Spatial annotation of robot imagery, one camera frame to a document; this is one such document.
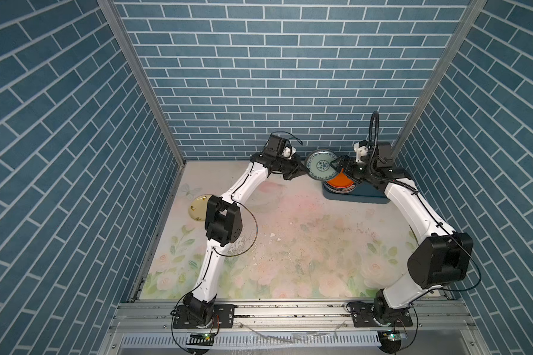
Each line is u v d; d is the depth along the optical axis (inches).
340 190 41.4
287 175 33.3
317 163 35.8
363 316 28.8
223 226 23.4
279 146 30.2
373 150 25.3
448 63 32.5
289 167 32.0
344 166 29.7
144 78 34.2
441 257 17.3
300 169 32.6
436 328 29.6
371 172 24.7
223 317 29.1
